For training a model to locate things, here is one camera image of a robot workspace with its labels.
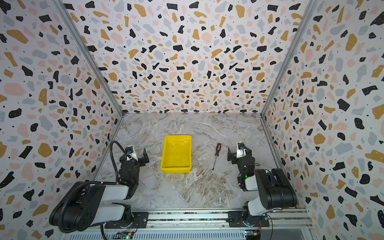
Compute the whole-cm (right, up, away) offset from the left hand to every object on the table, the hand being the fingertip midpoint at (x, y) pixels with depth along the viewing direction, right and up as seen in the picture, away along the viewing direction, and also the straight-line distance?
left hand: (135, 148), depth 86 cm
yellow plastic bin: (+22, -6, +8) cm, 24 cm away
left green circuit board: (+2, -39, -15) cm, 42 cm away
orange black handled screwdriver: (+49, -1, +14) cm, 51 cm away
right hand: (+59, +2, +4) cm, 59 cm away
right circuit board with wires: (+62, -39, -14) cm, 75 cm away
